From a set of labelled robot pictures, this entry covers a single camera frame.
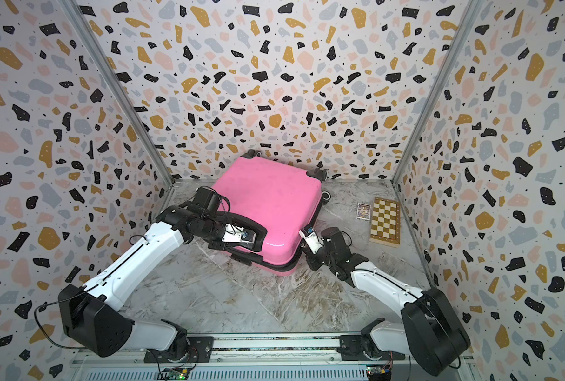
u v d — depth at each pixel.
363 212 1.09
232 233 0.66
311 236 0.75
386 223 1.03
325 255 0.74
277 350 0.75
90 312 0.38
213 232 0.65
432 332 0.42
